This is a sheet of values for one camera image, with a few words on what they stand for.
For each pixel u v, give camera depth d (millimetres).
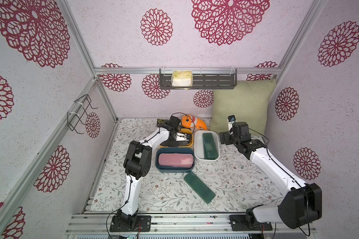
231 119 718
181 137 883
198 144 1058
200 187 853
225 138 758
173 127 810
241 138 615
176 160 903
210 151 958
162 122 1152
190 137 1050
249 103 977
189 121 1095
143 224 732
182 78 897
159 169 893
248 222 675
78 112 762
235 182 877
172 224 754
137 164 563
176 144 901
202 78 936
